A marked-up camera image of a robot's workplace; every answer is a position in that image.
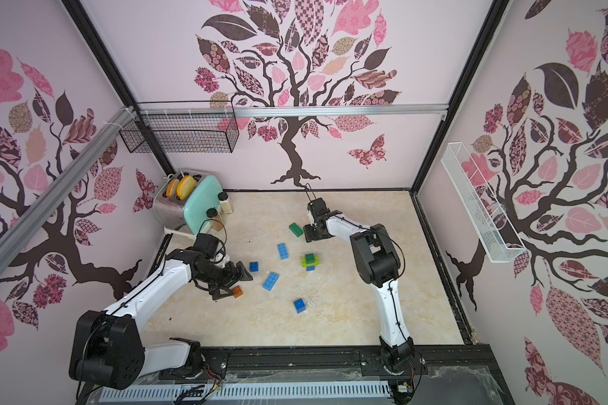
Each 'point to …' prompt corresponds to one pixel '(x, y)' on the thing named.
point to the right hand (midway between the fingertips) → (311, 236)
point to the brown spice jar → (217, 223)
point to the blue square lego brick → (254, 267)
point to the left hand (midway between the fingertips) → (241, 289)
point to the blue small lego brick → (300, 305)
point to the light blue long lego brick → (270, 281)
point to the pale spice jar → (224, 202)
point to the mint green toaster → (183, 198)
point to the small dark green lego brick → (295, 229)
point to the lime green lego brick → (316, 261)
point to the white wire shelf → (483, 213)
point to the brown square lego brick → (237, 291)
